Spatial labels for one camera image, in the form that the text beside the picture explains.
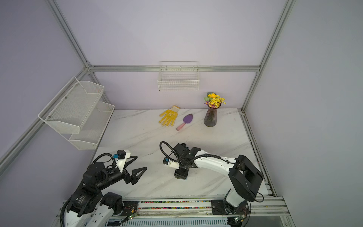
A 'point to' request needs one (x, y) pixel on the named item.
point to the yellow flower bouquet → (213, 100)
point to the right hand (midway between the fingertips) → (180, 172)
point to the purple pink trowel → (186, 119)
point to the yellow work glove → (169, 115)
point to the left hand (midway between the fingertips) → (140, 165)
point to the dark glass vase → (210, 118)
